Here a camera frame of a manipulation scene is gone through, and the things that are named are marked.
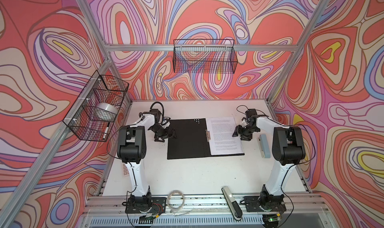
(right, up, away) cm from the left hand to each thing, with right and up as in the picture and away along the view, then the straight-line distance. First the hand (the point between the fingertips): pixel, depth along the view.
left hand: (171, 137), depth 96 cm
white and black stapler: (+34, -30, -24) cm, 51 cm away
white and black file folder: (+13, -3, +3) cm, 13 cm away
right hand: (+44, -1, +1) cm, 44 cm away
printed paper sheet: (+33, -3, 0) cm, 33 cm away
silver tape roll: (-28, +18, -24) cm, 41 cm away
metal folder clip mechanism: (+24, +1, +3) cm, 24 cm away
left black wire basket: (-34, +16, -25) cm, 45 cm away
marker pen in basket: (-29, +7, -23) cm, 38 cm away
